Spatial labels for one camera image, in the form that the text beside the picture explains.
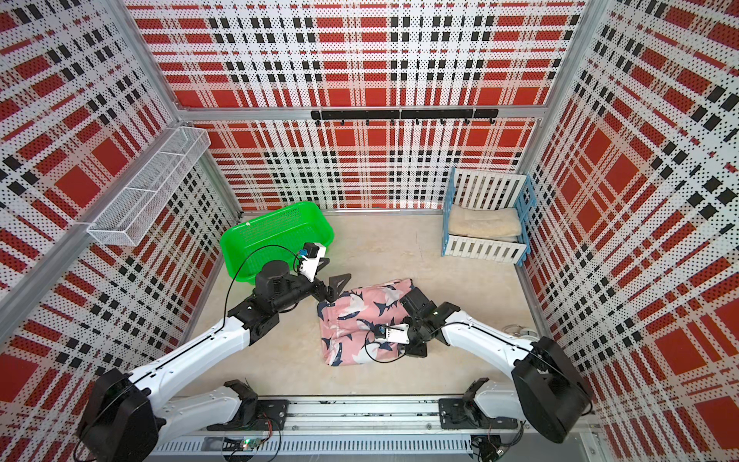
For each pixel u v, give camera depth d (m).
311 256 0.65
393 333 0.72
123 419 0.39
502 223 1.08
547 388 0.41
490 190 1.12
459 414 0.73
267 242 1.11
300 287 0.66
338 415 0.75
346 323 0.90
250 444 0.69
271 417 0.73
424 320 0.64
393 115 0.88
